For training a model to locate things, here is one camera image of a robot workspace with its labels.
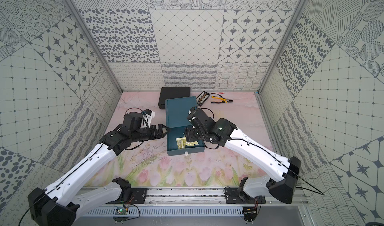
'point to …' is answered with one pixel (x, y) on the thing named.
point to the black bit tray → (202, 98)
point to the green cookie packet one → (181, 142)
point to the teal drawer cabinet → (177, 110)
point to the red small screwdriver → (221, 93)
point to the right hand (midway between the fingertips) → (191, 134)
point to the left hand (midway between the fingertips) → (164, 127)
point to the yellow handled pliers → (225, 100)
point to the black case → (168, 93)
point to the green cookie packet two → (191, 143)
